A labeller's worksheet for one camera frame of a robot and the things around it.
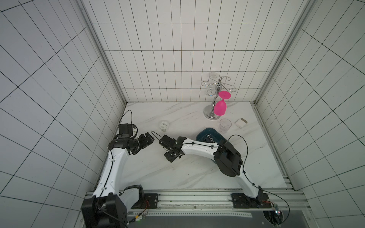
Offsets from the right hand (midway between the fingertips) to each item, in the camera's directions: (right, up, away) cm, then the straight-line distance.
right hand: (166, 158), depth 89 cm
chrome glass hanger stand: (+36, +48, +1) cm, 60 cm away
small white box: (+55, +22, +16) cm, 61 cm away
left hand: (-10, +11, -9) cm, 17 cm away
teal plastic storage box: (+31, +14, +8) cm, 34 cm away
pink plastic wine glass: (+35, +33, +3) cm, 48 cm away
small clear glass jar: (-3, +20, +11) cm, 23 cm away
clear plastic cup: (+41, +21, +10) cm, 47 cm away
